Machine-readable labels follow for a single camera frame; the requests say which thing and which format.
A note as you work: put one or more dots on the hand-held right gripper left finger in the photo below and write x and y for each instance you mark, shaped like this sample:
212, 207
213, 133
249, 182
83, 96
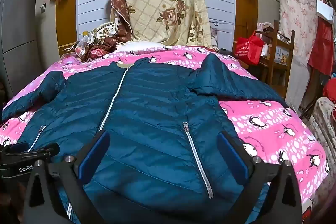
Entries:
97, 157

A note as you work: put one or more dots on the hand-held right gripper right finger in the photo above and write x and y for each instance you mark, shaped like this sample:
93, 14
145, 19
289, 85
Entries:
232, 158

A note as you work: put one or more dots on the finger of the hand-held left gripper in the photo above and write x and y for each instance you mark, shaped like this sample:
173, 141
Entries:
46, 149

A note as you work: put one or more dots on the teal puffer jacket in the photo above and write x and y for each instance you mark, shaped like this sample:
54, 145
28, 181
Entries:
157, 108

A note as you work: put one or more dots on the pink penguin print blanket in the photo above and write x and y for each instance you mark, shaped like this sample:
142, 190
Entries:
262, 119

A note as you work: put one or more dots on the pale floral cloth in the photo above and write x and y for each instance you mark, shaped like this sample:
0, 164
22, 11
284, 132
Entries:
323, 119

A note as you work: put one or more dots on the red shopping bag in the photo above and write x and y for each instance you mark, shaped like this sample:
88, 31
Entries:
249, 50

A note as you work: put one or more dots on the clear plastic bag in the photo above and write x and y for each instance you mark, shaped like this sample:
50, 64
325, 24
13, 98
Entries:
83, 44

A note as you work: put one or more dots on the wooden chair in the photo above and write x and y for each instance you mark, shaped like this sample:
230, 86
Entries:
288, 56

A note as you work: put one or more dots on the red fabric bundle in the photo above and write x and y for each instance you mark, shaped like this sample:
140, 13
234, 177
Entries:
330, 90

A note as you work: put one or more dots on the white pillow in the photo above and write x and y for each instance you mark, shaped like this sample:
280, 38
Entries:
141, 46

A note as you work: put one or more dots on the grey refrigerator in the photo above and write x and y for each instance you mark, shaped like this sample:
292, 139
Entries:
18, 29

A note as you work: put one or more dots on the brown floral cloth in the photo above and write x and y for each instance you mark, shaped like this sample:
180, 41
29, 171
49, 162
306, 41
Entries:
115, 32

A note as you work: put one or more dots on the red hanging garment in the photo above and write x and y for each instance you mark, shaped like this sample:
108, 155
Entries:
323, 48

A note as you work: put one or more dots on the pink floral hanging quilt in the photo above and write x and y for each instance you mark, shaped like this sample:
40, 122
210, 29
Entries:
296, 8

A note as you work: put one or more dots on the white paper sheet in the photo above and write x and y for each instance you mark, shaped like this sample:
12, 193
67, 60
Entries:
324, 10

